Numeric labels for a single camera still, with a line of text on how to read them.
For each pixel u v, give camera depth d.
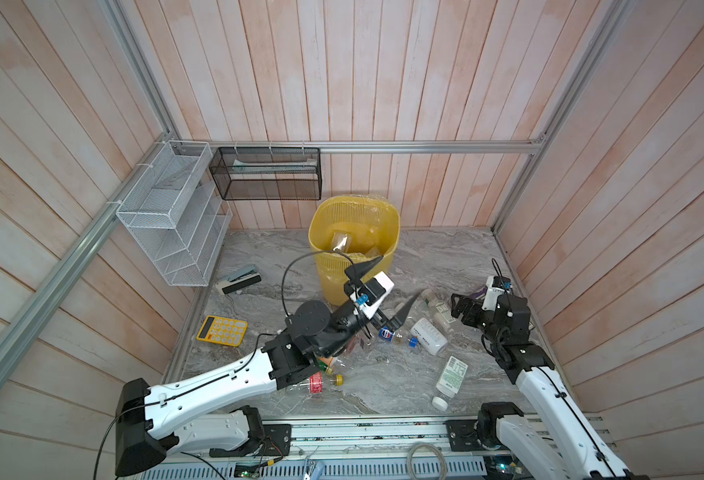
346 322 0.50
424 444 0.73
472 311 0.72
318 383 0.78
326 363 0.80
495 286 0.71
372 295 0.42
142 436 0.38
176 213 0.69
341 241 0.95
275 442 0.73
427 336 0.86
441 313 0.90
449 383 0.79
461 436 0.73
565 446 0.45
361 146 0.95
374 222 0.93
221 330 0.91
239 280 1.01
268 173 1.05
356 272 0.53
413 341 0.88
